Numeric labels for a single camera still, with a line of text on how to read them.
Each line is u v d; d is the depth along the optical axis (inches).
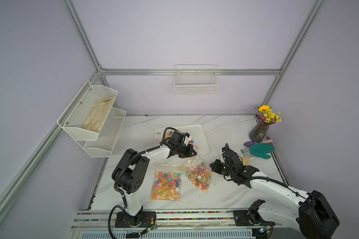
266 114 34.8
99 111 32.2
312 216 16.5
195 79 37.2
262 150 38.9
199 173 34.7
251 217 26.0
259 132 38.4
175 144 29.3
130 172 19.1
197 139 42.0
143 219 28.9
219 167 29.2
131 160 20.9
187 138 34.3
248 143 41.1
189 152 31.5
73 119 27.1
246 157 37.5
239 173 24.9
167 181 33.6
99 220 29.4
